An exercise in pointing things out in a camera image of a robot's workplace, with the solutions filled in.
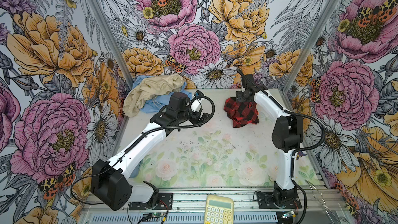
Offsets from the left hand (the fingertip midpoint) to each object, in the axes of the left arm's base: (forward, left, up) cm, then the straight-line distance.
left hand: (200, 113), depth 78 cm
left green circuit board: (-39, +20, -23) cm, 50 cm away
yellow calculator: (-38, -8, -21) cm, 44 cm away
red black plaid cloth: (+10, -25, -14) cm, 30 cm away
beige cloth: (+30, +34, -11) cm, 47 cm away
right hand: (+18, -27, -11) cm, 34 cm away
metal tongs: (-33, -57, -23) cm, 69 cm away
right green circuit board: (-40, -41, -24) cm, 61 cm away
